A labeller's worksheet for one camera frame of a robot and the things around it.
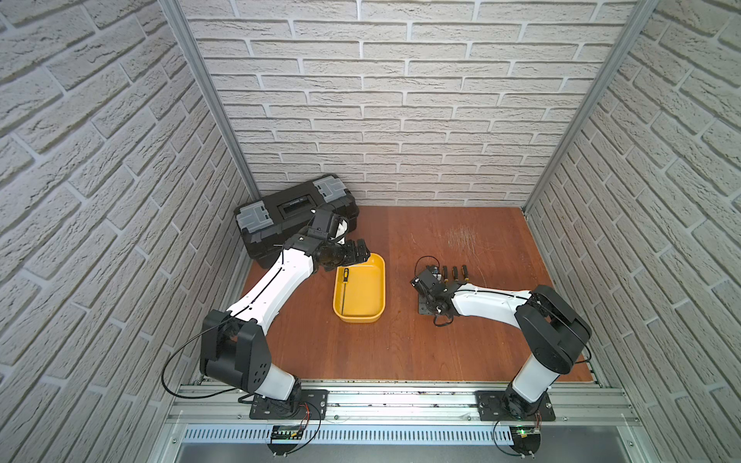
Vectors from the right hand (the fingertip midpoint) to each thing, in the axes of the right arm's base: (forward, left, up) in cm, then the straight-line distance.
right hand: (430, 303), depth 93 cm
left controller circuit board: (-34, +43, -1) cm, 55 cm away
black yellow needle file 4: (+10, -7, +1) cm, 12 cm away
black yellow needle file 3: (+10, -10, +1) cm, 15 cm away
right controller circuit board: (-38, -18, -1) cm, 42 cm away
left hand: (+9, +21, +19) cm, 30 cm away
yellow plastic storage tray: (+5, +24, +2) cm, 24 cm away
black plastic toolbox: (+22, +53, +18) cm, 60 cm away
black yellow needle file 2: (+11, -14, +1) cm, 18 cm away
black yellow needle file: (+9, +28, +2) cm, 30 cm away
